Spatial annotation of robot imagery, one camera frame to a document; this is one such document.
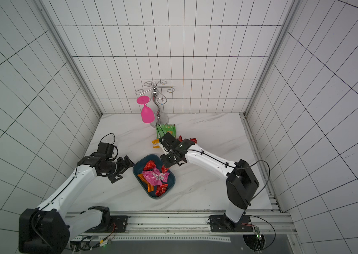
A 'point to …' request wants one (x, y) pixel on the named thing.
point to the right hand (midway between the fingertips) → (160, 163)
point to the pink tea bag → (156, 179)
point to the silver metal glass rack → (159, 119)
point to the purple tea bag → (155, 170)
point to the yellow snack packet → (155, 143)
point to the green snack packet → (162, 129)
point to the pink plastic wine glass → (147, 114)
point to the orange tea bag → (150, 188)
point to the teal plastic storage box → (137, 168)
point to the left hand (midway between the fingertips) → (128, 172)
